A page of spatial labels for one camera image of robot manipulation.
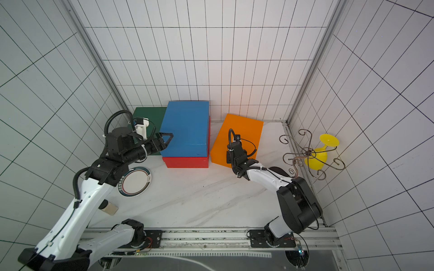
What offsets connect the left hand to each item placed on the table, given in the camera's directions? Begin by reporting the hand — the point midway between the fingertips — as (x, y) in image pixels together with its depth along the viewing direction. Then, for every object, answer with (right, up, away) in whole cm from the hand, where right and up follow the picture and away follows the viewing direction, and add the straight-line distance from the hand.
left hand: (166, 140), depth 68 cm
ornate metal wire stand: (+57, -3, 0) cm, 57 cm away
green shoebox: (-13, +13, +21) cm, 28 cm away
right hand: (+30, -6, +24) cm, 39 cm away
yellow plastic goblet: (+60, -7, -4) cm, 61 cm away
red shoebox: (+6, -13, +24) cm, 28 cm away
